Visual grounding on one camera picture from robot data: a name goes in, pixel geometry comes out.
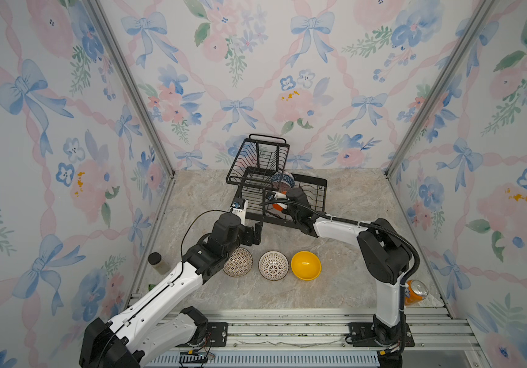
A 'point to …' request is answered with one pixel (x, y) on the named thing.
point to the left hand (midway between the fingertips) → (250, 218)
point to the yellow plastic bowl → (306, 265)
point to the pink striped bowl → (281, 186)
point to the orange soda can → (415, 290)
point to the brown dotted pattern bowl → (239, 263)
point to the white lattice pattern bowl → (273, 265)
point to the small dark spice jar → (155, 259)
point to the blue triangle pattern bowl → (279, 176)
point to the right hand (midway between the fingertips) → (292, 188)
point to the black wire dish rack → (257, 177)
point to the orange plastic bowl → (277, 207)
